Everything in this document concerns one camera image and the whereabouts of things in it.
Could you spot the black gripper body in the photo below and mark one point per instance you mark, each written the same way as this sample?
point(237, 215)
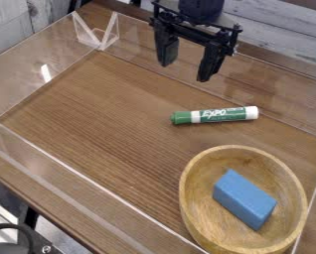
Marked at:
point(198, 21)

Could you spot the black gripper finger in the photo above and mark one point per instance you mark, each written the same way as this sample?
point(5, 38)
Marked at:
point(210, 62)
point(166, 43)

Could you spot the blue rectangular block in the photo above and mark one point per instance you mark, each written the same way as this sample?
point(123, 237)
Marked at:
point(248, 202)

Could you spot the brown wooden bowl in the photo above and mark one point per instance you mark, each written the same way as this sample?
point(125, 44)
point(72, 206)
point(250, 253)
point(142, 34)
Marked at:
point(217, 230)

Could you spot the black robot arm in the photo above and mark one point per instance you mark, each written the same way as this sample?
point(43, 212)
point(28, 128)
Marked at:
point(197, 21)

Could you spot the green Expo marker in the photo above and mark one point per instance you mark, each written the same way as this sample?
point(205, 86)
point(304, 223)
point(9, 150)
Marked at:
point(214, 115)

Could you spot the clear acrylic tray walls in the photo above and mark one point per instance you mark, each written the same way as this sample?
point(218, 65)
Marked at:
point(90, 151)

